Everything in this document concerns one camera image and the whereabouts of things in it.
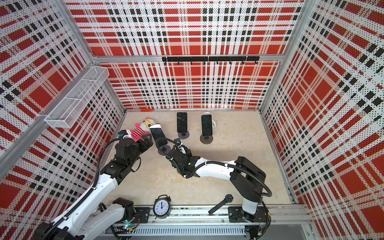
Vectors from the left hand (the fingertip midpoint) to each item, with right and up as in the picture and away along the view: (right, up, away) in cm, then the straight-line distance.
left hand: (146, 140), depth 80 cm
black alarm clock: (+10, -33, -5) cm, 35 cm away
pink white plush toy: (-11, +6, +22) cm, 25 cm away
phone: (+34, +7, +17) cm, 39 cm away
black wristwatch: (+44, -31, -1) cm, 54 cm away
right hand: (+17, -9, +4) cm, 20 cm away
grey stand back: (+17, +1, +26) cm, 31 cm away
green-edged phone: (+2, +4, +11) cm, 12 cm away
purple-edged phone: (+17, +10, +18) cm, 27 cm away
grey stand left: (+5, -8, +20) cm, 23 cm away
